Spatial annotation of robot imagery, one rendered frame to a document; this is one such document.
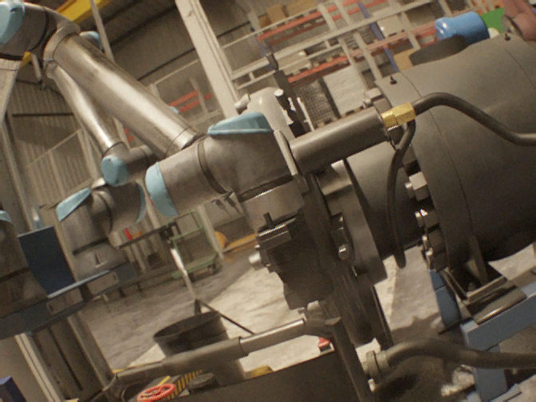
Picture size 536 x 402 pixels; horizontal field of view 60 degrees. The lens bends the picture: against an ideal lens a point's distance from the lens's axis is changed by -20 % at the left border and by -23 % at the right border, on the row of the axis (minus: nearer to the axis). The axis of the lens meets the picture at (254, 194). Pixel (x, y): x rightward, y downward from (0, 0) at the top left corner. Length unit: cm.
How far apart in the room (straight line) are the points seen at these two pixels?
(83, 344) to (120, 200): 53
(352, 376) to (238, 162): 37
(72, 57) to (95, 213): 76
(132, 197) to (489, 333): 127
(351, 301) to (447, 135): 44
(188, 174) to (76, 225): 95
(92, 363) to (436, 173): 124
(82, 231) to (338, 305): 88
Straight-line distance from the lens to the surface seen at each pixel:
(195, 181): 87
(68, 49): 119
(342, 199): 132
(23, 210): 183
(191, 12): 959
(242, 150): 84
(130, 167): 157
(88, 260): 176
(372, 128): 110
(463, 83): 136
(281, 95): 119
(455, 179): 128
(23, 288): 141
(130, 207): 188
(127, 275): 182
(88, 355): 183
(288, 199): 84
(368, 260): 137
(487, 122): 117
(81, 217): 177
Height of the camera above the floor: 73
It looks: level
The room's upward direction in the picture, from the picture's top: 23 degrees counter-clockwise
